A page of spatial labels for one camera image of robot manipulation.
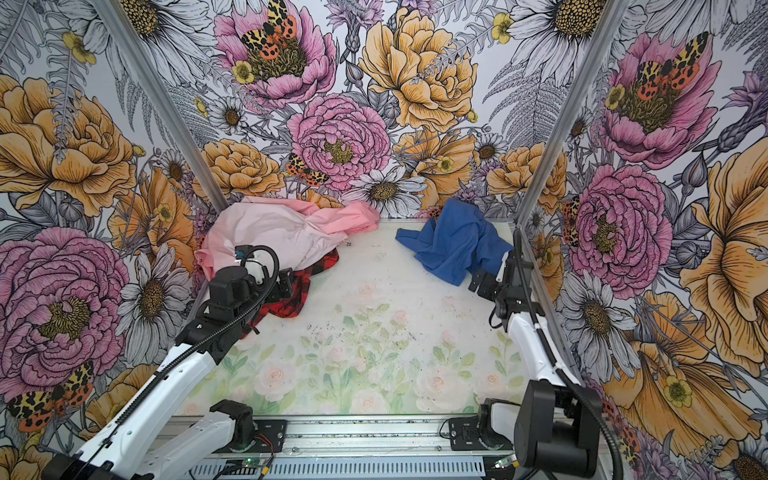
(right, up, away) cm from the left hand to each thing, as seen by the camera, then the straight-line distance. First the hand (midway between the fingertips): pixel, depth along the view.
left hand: (277, 281), depth 79 cm
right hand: (+57, -2, +9) cm, 58 cm away
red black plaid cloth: (-2, -10, +17) cm, 20 cm away
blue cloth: (+53, +10, +27) cm, 60 cm away
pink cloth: (-1, +14, +22) cm, 26 cm away
